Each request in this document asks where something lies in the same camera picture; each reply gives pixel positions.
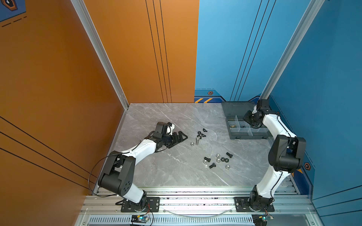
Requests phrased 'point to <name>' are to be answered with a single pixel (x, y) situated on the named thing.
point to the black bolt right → (230, 155)
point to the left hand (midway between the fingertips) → (183, 138)
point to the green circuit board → (139, 219)
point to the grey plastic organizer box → (238, 127)
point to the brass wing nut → (233, 126)
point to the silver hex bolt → (197, 140)
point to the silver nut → (205, 161)
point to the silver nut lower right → (227, 166)
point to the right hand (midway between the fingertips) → (243, 118)
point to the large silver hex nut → (192, 143)
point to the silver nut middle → (218, 160)
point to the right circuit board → (261, 219)
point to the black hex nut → (199, 132)
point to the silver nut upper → (218, 155)
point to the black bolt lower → (212, 165)
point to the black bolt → (208, 159)
